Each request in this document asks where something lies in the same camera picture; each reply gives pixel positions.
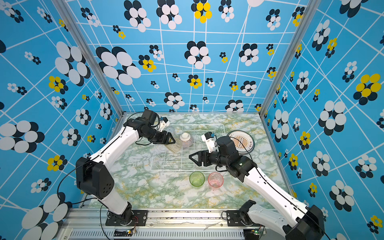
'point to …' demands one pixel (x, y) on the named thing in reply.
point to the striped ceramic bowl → (186, 140)
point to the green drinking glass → (197, 179)
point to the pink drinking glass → (215, 180)
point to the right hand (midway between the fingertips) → (195, 156)
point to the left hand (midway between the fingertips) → (171, 141)
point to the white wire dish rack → (169, 156)
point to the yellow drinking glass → (176, 147)
